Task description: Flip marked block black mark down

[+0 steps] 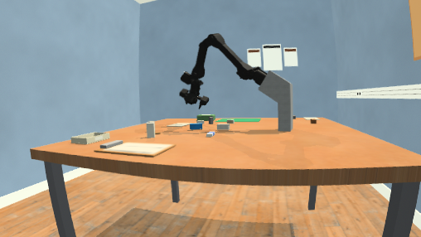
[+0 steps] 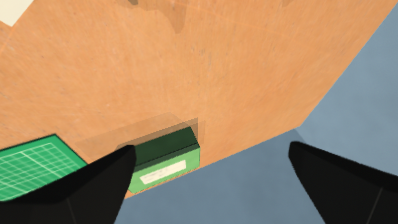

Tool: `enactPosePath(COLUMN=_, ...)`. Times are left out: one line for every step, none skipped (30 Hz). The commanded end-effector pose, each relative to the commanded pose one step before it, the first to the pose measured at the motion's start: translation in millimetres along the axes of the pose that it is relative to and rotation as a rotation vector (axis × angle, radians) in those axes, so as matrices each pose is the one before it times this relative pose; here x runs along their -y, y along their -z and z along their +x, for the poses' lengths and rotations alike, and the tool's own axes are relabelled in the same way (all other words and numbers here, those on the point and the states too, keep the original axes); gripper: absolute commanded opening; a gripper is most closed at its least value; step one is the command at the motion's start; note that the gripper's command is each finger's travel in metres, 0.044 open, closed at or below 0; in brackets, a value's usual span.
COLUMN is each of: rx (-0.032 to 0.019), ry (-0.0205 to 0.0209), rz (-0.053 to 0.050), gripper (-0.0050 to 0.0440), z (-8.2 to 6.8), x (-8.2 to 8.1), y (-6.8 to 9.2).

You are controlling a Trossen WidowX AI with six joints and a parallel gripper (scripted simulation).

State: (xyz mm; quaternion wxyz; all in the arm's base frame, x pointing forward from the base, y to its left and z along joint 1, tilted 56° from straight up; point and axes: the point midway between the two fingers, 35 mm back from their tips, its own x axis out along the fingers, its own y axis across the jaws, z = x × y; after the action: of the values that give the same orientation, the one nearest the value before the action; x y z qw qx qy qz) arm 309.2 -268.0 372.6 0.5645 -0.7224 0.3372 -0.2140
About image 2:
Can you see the green cutting mat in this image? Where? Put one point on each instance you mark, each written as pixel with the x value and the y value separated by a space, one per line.
pixel 33 164

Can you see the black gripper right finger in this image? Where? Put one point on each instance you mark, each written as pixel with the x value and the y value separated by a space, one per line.
pixel 342 190

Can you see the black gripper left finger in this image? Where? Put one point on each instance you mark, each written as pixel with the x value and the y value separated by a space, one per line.
pixel 92 194

